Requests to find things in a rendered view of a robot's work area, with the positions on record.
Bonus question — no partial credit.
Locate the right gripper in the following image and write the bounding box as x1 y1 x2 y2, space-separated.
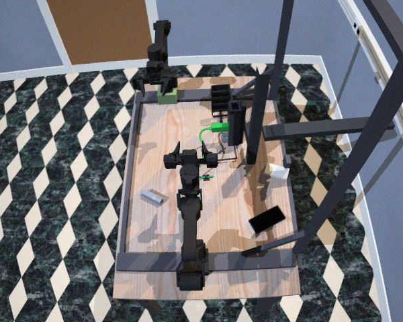
132 70 178 97

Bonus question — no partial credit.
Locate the dark grey flat bar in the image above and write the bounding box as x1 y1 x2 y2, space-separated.
262 117 369 142

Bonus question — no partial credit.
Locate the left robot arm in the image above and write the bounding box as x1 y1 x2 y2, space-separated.
176 149 206 291

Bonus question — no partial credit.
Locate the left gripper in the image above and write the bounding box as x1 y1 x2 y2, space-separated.
163 140 218 169

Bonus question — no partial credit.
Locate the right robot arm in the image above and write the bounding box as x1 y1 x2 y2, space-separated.
146 20 173 78

